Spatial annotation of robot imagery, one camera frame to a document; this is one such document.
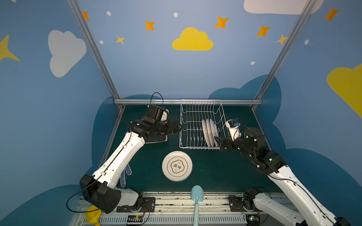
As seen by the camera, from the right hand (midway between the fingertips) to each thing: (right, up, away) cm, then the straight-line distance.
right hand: (224, 132), depth 71 cm
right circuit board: (+16, -47, +2) cm, 49 cm away
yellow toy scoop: (-66, -42, -3) cm, 79 cm away
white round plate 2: (-7, -2, +14) cm, 16 cm away
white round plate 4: (-1, -2, +16) cm, 16 cm away
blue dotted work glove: (-55, -26, +14) cm, 62 cm away
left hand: (-25, +2, +3) cm, 26 cm away
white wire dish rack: (-9, +5, +19) cm, 22 cm away
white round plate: (-25, -23, +17) cm, 38 cm away
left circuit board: (-47, -46, +2) cm, 65 cm away
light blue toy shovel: (-13, -35, +5) cm, 38 cm away
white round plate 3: (-5, -1, +15) cm, 15 cm away
